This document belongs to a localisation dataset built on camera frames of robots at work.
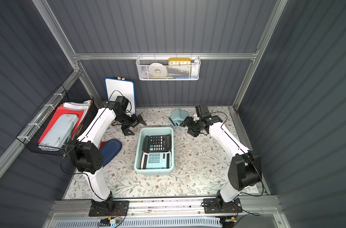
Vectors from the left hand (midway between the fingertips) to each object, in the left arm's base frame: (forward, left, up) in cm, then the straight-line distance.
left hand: (142, 129), depth 85 cm
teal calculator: (-16, -11, -10) cm, 21 cm away
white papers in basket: (+7, +35, +13) cm, 38 cm away
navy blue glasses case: (-5, +24, -16) cm, 29 cm away
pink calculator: (-16, -1, -11) cm, 19 cm away
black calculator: (-4, -9, -9) cm, 13 cm away
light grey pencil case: (-13, +36, +13) cm, 40 cm away
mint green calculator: (+21, -22, -13) cm, 33 cm away
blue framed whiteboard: (+23, +18, +13) cm, 32 cm away
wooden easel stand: (+27, +15, +17) cm, 36 cm away
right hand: (+1, -26, +2) cm, 26 cm away
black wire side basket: (-16, +43, +17) cm, 49 cm away
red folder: (+4, +41, +12) cm, 43 cm away
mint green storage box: (+2, -1, -5) cm, 5 cm away
